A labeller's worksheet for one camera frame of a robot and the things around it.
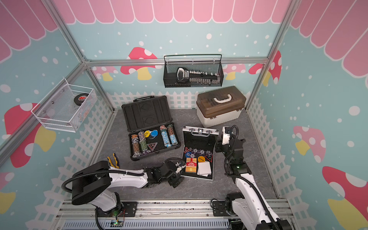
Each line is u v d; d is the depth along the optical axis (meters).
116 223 0.71
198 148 0.94
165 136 0.97
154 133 1.01
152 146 0.94
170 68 0.92
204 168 0.86
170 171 0.66
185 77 0.87
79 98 0.79
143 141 0.96
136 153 0.92
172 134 0.99
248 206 0.44
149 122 1.04
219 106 0.95
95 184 0.44
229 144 0.68
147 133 1.00
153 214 0.74
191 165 0.87
